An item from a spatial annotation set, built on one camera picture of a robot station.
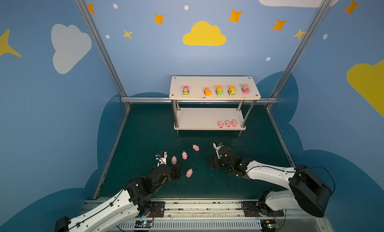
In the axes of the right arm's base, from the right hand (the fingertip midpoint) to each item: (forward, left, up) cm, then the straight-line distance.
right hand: (214, 156), depth 88 cm
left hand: (-10, +20, +5) cm, 23 cm away
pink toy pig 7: (+22, -5, +3) cm, 22 cm away
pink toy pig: (+7, +11, -4) cm, 14 cm away
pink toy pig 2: (+1, +18, -4) cm, 19 cm away
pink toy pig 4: (-10, +14, -4) cm, 18 cm away
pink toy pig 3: (-2, +24, -3) cm, 25 cm away
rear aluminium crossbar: (+48, +56, -2) cm, 74 cm away
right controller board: (-32, -26, -6) cm, 42 cm away
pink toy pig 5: (+24, -14, +2) cm, 28 cm away
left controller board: (-35, +34, -5) cm, 49 cm away
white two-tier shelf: (+31, +5, -1) cm, 32 cm away
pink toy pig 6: (+24, -10, +2) cm, 26 cm away
